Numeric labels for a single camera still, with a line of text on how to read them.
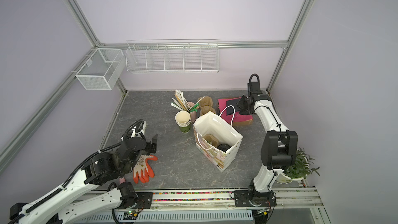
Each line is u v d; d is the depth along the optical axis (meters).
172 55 0.99
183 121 0.89
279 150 0.48
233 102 1.07
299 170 0.66
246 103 0.67
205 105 1.07
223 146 0.79
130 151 0.46
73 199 0.43
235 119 0.99
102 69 0.97
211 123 0.81
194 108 0.93
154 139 0.62
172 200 0.75
